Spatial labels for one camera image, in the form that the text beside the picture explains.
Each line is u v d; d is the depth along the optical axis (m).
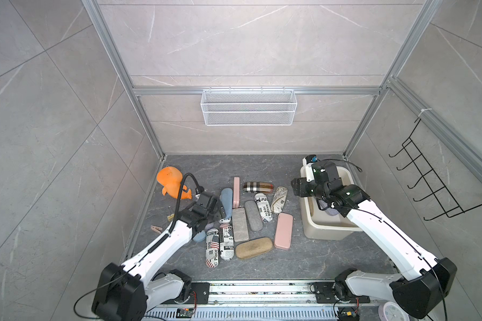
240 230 0.87
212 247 0.82
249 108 1.01
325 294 0.73
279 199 0.96
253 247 0.82
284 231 0.88
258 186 1.01
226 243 0.83
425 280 0.38
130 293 0.38
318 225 0.73
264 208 0.93
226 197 0.94
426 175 0.69
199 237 0.86
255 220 0.90
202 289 0.74
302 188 0.68
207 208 0.62
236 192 0.95
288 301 0.73
